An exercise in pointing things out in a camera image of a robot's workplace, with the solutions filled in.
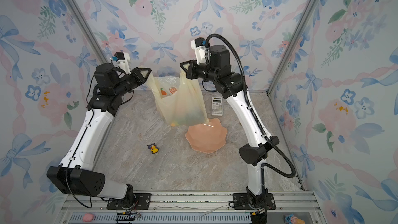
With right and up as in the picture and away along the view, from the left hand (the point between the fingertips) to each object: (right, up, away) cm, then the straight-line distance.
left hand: (151, 67), depth 67 cm
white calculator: (+33, -17, +43) cm, 57 cm away
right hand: (+13, +1, -4) cm, 14 cm away
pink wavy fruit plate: (+25, -35, +26) cm, 51 cm away
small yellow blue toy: (-6, -41, +21) cm, 46 cm away
